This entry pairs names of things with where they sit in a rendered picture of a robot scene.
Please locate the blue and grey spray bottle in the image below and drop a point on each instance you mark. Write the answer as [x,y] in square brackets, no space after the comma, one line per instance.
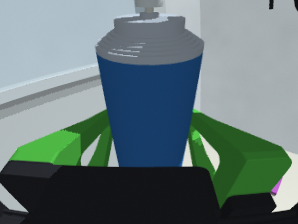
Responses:
[149,66]

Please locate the flat purple block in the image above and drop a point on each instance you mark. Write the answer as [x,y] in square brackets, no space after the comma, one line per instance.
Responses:
[275,189]

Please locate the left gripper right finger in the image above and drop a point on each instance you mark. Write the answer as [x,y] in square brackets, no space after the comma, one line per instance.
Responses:
[248,164]

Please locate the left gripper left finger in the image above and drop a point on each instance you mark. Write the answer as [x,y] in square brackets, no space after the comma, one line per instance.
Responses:
[66,146]

